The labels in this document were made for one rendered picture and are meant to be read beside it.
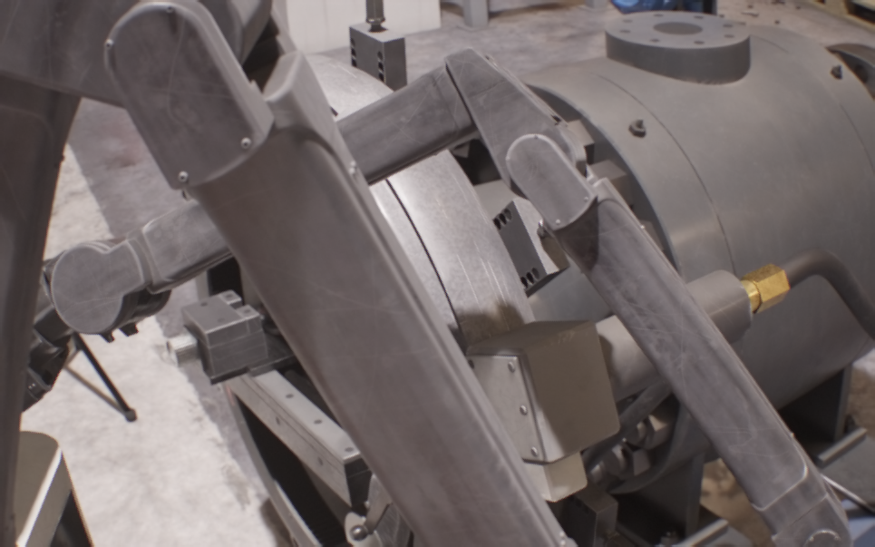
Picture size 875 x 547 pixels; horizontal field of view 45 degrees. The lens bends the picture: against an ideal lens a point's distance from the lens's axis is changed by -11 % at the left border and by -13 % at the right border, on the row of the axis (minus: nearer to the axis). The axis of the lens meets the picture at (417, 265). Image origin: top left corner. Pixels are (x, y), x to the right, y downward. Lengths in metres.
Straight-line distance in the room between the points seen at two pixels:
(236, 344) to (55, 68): 1.05
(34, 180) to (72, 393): 2.27
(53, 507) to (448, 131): 0.43
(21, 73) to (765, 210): 1.12
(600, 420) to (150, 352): 1.92
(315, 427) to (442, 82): 0.58
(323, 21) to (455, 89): 4.33
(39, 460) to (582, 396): 0.47
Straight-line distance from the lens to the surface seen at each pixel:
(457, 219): 1.09
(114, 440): 2.50
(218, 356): 1.45
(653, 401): 1.26
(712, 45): 1.50
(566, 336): 0.99
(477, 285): 1.07
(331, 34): 5.21
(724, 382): 0.87
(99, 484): 2.37
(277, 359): 1.47
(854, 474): 1.79
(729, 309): 1.12
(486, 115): 0.85
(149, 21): 0.39
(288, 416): 1.39
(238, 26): 0.40
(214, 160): 0.40
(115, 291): 0.95
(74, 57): 0.42
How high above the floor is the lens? 1.31
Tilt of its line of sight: 26 degrees down
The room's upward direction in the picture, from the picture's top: 6 degrees counter-clockwise
